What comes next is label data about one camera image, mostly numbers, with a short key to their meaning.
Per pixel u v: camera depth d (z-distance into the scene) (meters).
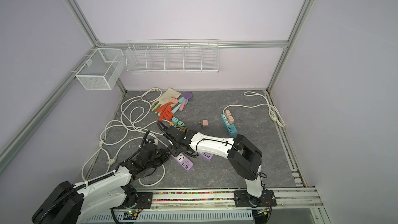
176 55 0.98
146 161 0.67
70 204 0.41
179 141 0.63
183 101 1.12
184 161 0.83
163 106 1.10
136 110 1.09
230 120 0.96
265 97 1.14
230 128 0.96
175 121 0.94
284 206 0.72
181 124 0.94
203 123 0.99
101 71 0.97
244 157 0.47
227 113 0.99
